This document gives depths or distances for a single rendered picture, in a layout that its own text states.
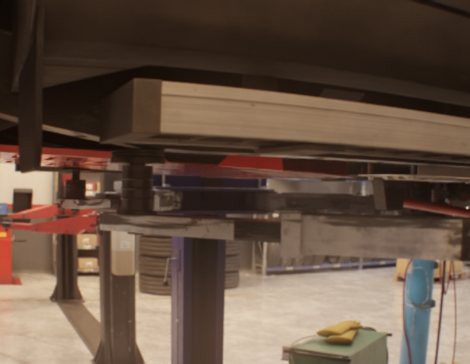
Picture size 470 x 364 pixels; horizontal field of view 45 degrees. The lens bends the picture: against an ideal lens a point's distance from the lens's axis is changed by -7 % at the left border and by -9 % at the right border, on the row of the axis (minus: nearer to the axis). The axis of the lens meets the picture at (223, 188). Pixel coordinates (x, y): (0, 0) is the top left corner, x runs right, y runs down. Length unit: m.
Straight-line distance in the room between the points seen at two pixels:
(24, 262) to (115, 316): 5.68
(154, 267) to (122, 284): 3.63
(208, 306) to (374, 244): 2.66
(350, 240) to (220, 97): 0.35
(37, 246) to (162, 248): 2.85
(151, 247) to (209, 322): 5.27
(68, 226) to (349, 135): 4.72
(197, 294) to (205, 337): 0.26
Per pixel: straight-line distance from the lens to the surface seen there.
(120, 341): 5.17
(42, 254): 10.66
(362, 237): 0.85
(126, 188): 1.06
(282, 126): 0.62
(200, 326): 3.45
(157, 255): 8.63
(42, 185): 10.59
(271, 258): 10.81
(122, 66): 0.78
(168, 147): 1.06
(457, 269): 10.98
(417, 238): 0.83
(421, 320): 4.71
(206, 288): 3.42
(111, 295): 5.05
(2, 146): 1.23
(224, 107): 0.60
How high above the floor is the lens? 1.57
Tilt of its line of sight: level
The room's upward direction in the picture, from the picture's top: 1 degrees clockwise
